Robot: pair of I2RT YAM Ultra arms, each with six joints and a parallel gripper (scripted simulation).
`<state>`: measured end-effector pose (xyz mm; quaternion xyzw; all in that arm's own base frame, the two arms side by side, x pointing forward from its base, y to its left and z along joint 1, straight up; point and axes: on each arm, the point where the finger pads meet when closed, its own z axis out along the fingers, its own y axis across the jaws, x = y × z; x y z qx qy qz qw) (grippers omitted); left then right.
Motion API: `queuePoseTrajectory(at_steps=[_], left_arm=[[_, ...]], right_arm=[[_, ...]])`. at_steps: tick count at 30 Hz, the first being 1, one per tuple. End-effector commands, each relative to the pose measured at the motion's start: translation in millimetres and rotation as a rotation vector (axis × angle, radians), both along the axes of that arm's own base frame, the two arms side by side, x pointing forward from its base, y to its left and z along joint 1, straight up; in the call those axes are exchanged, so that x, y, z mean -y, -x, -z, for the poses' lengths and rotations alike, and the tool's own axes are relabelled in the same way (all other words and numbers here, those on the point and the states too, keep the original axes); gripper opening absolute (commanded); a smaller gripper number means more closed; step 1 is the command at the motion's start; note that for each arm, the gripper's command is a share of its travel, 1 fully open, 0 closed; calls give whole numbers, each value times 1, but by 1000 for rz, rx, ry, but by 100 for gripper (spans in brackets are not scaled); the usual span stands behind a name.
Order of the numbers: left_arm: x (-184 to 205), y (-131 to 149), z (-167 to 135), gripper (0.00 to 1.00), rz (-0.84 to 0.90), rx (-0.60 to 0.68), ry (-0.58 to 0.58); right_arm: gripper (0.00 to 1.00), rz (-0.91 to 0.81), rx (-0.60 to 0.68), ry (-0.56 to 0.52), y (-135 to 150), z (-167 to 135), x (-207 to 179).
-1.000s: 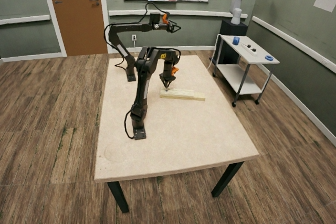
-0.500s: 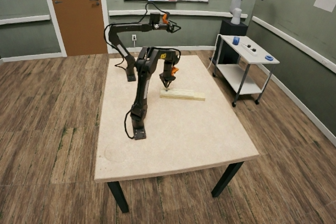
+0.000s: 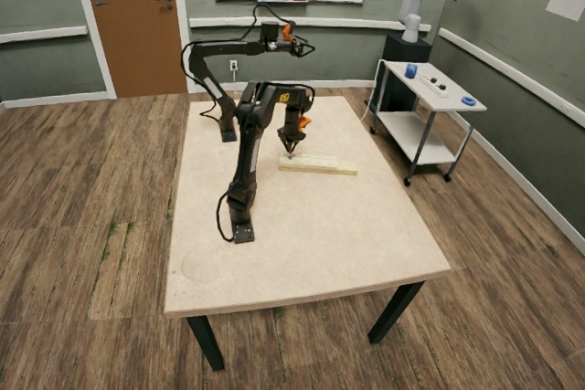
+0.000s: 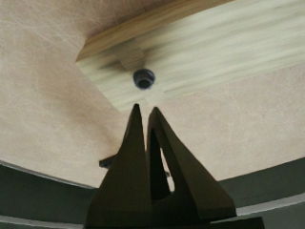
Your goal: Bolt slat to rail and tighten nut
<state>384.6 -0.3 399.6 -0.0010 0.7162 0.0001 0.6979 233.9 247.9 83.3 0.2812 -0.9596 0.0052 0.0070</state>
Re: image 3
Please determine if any wooden rail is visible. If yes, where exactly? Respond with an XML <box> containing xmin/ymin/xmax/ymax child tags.
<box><xmin>278</xmin><ymin>156</ymin><xmax>357</xmax><ymax>176</ymax></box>

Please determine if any light wooden slat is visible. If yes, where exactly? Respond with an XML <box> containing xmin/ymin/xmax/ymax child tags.
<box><xmin>280</xmin><ymin>153</ymin><xmax>338</xmax><ymax>170</ymax></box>

